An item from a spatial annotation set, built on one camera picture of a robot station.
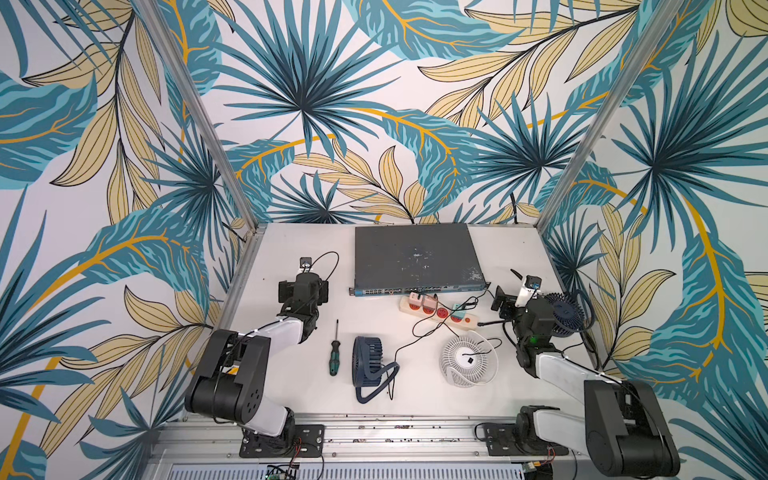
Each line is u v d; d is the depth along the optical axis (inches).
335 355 33.7
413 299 35.7
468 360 31.6
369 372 27.7
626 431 16.4
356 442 29.4
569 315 35.5
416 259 41.8
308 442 29.0
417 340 33.8
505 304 31.6
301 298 27.8
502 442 28.8
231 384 17.3
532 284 29.5
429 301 35.6
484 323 36.5
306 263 31.4
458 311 34.7
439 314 36.4
